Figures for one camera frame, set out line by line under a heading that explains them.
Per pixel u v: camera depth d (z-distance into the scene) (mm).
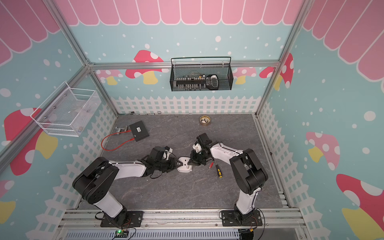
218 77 921
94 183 464
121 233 727
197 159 812
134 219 743
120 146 1026
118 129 1091
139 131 1080
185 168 882
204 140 764
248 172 483
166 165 805
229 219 742
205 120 1156
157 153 741
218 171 892
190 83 898
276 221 745
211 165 918
